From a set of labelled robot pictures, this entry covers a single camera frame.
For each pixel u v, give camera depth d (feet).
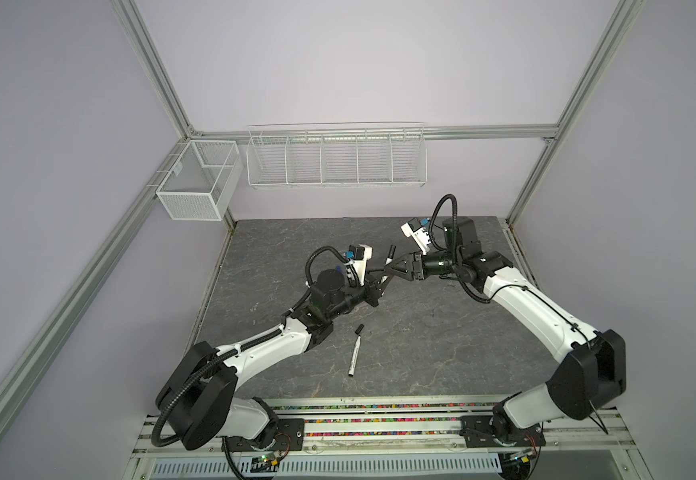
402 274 2.30
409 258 2.20
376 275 2.31
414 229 2.28
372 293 2.20
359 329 3.00
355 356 2.83
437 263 2.19
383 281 2.42
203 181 3.29
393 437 2.43
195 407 1.37
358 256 2.15
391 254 2.39
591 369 1.37
